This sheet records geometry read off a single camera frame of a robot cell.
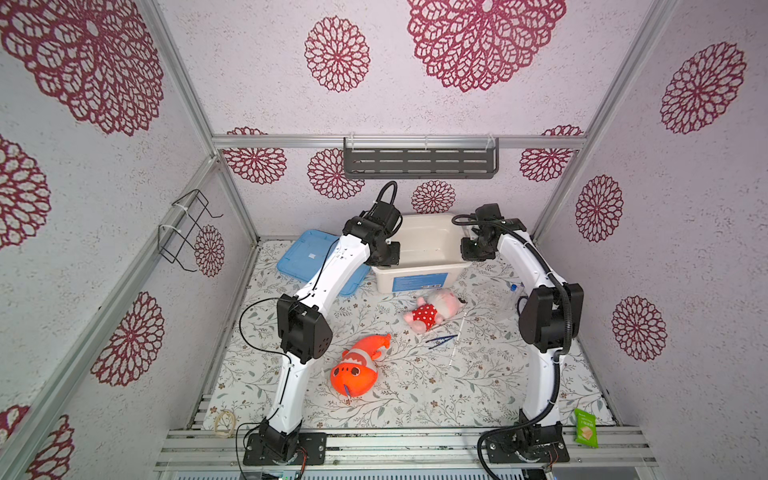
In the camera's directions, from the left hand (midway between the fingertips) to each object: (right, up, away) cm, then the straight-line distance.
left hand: (387, 264), depth 89 cm
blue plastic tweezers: (+17, -25, +3) cm, 30 cm away
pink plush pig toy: (+16, -13, +5) cm, 21 cm away
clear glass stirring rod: (+26, -17, +10) cm, 32 cm away
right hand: (+26, +5, +8) cm, 28 cm away
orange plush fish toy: (-8, -28, -11) cm, 31 cm away
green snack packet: (+51, -42, -13) cm, 67 cm away
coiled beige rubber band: (-41, -43, -14) cm, 61 cm away
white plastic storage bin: (+16, +3, +21) cm, 27 cm away
